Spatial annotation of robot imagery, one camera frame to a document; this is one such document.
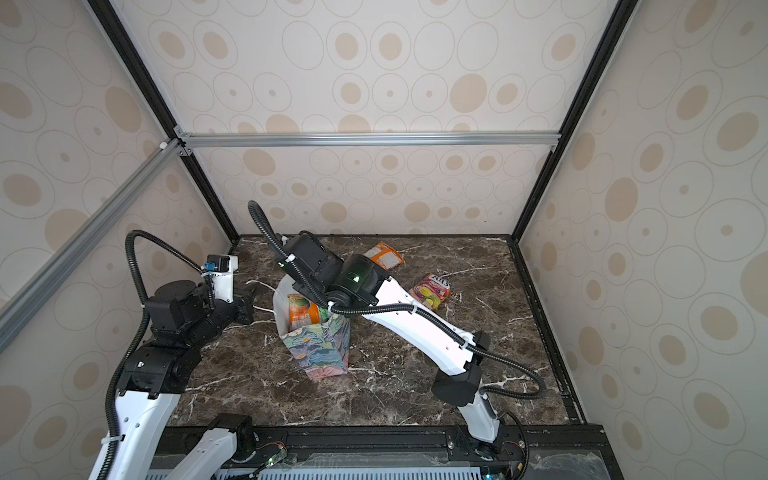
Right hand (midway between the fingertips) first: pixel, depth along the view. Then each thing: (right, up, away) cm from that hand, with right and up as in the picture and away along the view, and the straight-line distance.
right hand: (316, 265), depth 66 cm
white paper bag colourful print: (-1, -21, +8) cm, 23 cm away
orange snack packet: (+14, +3, +45) cm, 48 cm away
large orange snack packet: (-7, -13, +14) cm, 20 cm away
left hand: (-12, -4, 0) cm, 12 cm away
